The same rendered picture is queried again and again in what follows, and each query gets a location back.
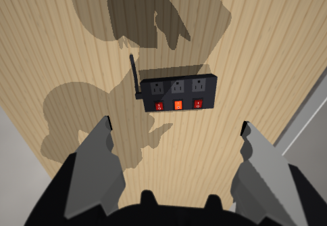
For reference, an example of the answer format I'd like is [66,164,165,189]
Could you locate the black power strip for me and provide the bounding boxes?
[130,54,218,112]

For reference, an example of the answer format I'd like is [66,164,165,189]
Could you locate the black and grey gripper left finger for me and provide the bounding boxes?
[24,116,126,226]

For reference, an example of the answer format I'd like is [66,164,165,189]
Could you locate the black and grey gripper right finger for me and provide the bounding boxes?
[230,121,327,226]

